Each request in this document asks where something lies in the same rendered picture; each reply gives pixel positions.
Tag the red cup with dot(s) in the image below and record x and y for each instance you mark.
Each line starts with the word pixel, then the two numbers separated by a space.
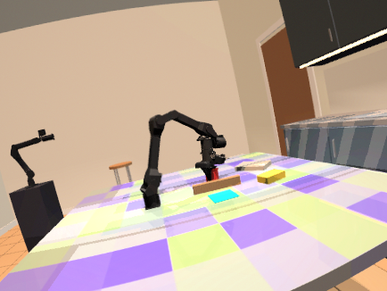
pixel 214 175

